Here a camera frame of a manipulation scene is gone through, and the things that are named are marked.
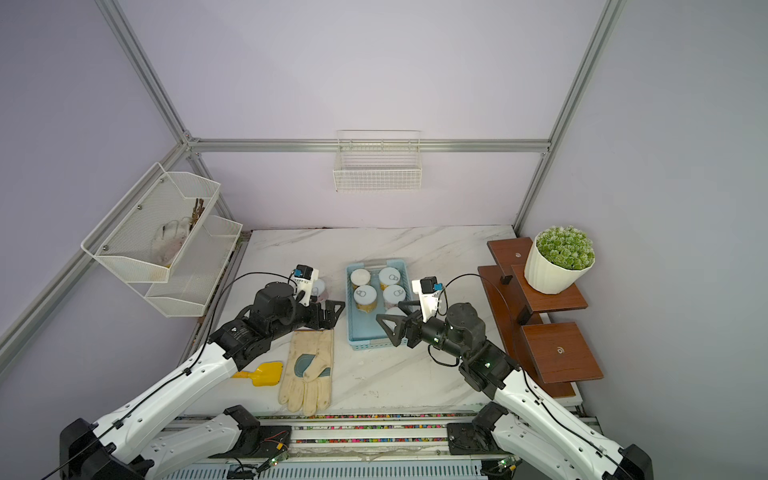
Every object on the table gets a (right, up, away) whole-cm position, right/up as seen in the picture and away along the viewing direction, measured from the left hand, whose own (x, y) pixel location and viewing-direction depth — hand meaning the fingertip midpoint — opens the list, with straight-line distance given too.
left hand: (328, 304), depth 77 cm
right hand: (+16, -1, -8) cm, 18 cm away
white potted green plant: (+55, +12, -10) cm, 57 cm away
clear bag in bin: (-43, +18, +1) cm, 46 cm away
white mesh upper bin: (-49, +18, +1) cm, 52 cm away
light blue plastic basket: (+7, -11, +16) cm, 21 cm away
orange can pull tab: (+8, -1, +19) cm, 20 cm away
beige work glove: (-7, -23, +5) cm, 25 cm away
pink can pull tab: (+17, 0, +19) cm, 25 cm away
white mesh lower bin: (-45, +7, +16) cm, 49 cm away
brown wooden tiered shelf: (+55, -11, -4) cm, 56 cm away
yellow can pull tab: (+16, +6, +23) cm, 29 cm away
